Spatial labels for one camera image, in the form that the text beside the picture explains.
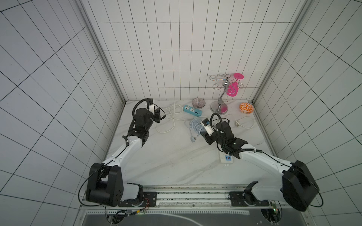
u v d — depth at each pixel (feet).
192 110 3.61
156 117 2.39
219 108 3.74
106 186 1.34
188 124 2.94
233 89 3.70
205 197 2.45
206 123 2.33
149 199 2.37
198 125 2.72
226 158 2.79
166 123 3.43
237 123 3.37
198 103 3.85
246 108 3.72
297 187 1.30
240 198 2.33
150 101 2.28
